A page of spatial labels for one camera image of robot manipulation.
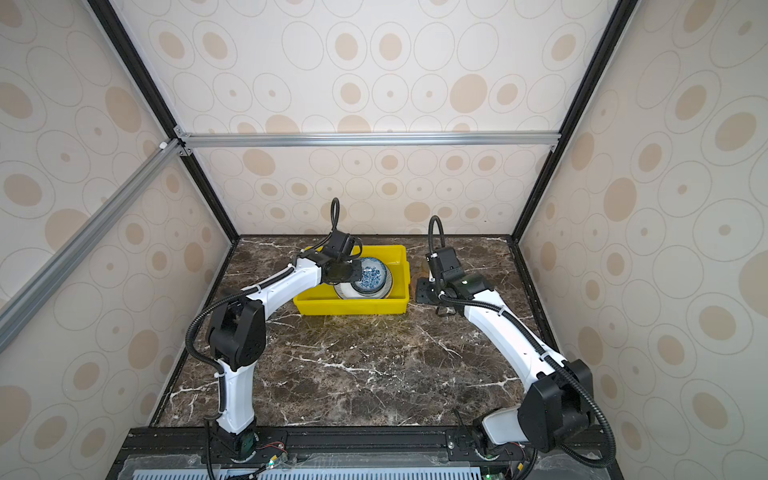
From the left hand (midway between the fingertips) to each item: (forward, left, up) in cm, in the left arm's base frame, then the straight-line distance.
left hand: (366, 267), depth 94 cm
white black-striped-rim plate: (-4, +7, -9) cm, 12 cm away
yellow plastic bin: (-8, +14, -6) cm, 17 cm away
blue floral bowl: (0, -2, -4) cm, 5 cm away
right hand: (-12, -17, +5) cm, 21 cm away
